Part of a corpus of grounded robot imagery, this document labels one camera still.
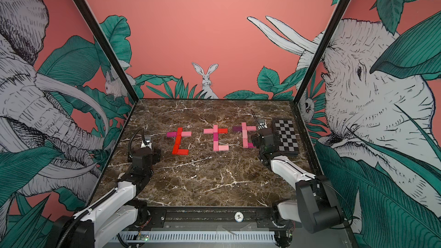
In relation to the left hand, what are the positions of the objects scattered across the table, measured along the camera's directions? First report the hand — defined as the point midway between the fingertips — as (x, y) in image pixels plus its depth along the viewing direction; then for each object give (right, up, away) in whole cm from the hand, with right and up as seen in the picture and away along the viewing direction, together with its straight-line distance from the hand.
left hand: (145, 146), depth 85 cm
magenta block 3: (+55, -2, +13) cm, 57 cm away
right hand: (+62, +8, +5) cm, 63 cm away
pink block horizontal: (+52, -1, +13) cm, 54 cm away
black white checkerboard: (+76, +4, +13) cm, 78 cm away
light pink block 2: (+52, +4, +16) cm, 55 cm away
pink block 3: (+57, +8, +20) cm, 61 cm away
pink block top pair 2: (+30, +6, +18) cm, 36 cm away
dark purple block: (+48, +7, +20) cm, 53 cm away
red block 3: (+39, +6, +20) cm, 44 cm away
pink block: (+17, +4, +18) cm, 25 cm away
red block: (+12, +6, +19) cm, 23 cm away
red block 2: (+16, -5, +10) cm, 20 cm away
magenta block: (+7, +4, +16) cm, 18 cm away
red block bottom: (+12, +1, +15) cm, 19 cm away
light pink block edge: (+53, +9, +22) cm, 58 cm away
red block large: (+12, -4, +10) cm, 16 cm away
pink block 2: (+35, -2, +10) cm, 37 cm away
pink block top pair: (+34, +7, +20) cm, 40 cm away
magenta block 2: (+35, +3, +16) cm, 38 cm away
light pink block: (+40, -3, +11) cm, 41 cm away
